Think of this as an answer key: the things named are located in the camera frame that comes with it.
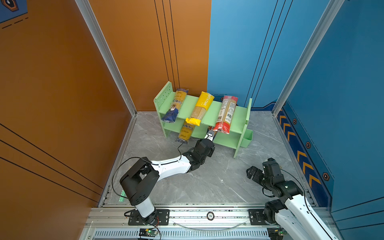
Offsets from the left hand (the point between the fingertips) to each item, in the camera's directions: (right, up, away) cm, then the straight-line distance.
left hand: (209, 139), depth 87 cm
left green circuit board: (-31, -43, -16) cm, 55 cm away
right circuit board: (+30, -43, -17) cm, 55 cm away
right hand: (+23, -19, -5) cm, 30 cm away
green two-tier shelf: (-14, +13, -6) cm, 20 cm away
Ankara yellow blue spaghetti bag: (-14, +4, +2) cm, 14 cm away
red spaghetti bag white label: (+6, +10, -13) cm, 18 cm away
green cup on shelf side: (+28, 0, +15) cm, 32 cm away
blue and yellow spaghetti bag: (-21, +14, -9) cm, 27 cm away
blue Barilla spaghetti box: (-1, +3, -14) cm, 14 cm away
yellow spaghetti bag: (-4, +19, -4) cm, 20 cm away
